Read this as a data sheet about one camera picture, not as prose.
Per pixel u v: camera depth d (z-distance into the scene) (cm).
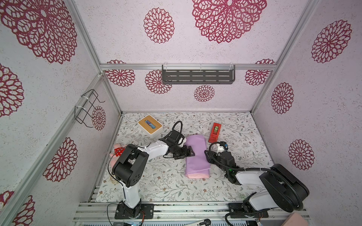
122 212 76
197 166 84
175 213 73
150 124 107
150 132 100
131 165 49
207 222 70
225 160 69
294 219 71
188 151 82
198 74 100
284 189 44
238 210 73
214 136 97
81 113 74
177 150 79
